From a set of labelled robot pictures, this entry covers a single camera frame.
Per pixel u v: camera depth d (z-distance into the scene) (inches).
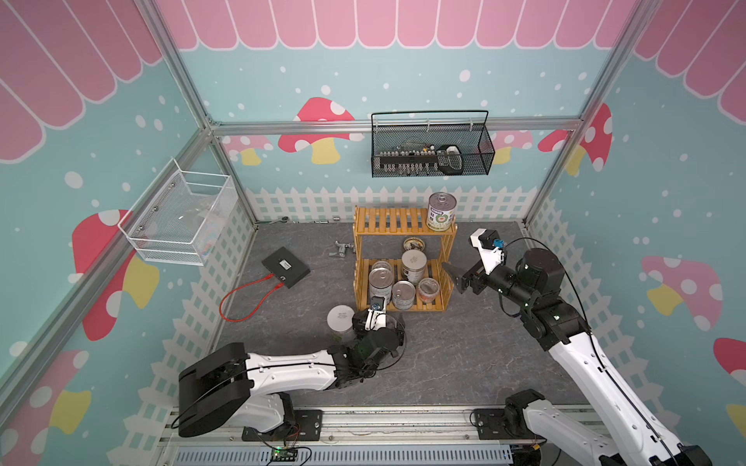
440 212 29.7
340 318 32.8
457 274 23.5
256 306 38.2
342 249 42.9
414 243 44.3
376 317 26.8
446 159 35.3
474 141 37.3
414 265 36.4
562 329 19.1
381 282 34.0
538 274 19.6
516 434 28.5
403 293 35.4
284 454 28.6
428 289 36.2
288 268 40.6
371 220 32.8
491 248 21.7
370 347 23.2
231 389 16.4
